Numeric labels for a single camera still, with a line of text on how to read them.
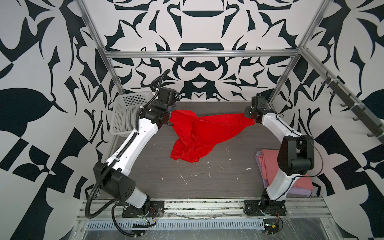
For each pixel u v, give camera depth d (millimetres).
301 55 875
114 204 563
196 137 942
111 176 397
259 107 735
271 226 710
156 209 740
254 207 741
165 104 559
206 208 758
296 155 491
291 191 583
